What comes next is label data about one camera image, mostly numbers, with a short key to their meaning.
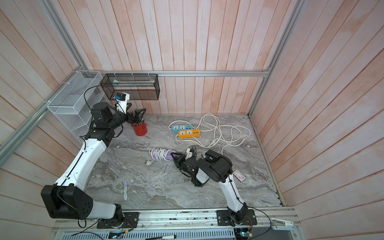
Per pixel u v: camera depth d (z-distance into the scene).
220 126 1.11
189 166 0.76
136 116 0.68
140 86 1.04
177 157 0.86
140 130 1.05
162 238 0.68
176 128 1.09
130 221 0.73
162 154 0.90
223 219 0.73
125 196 0.81
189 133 1.04
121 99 0.61
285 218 0.74
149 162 0.92
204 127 1.11
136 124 0.99
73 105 0.66
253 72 0.95
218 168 0.52
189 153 0.90
